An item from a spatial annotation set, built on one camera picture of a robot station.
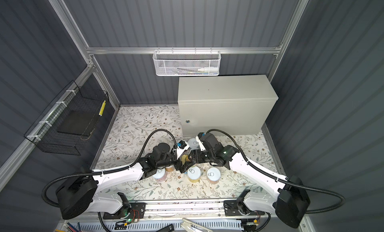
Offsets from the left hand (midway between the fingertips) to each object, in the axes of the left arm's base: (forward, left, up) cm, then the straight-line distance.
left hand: (191, 155), depth 79 cm
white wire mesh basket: (+80, 0, +9) cm, 80 cm away
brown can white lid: (-3, +12, -7) cm, 14 cm away
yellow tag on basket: (+25, +49, +13) cm, 57 cm away
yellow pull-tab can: (-7, -1, -8) cm, 10 cm away
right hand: (-2, -2, +1) cm, 3 cm away
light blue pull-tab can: (+11, -2, -6) cm, 13 cm away
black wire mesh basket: (+14, +60, +16) cm, 64 cm away
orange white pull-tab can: (-9, -12, -6) cm, 16 cm away
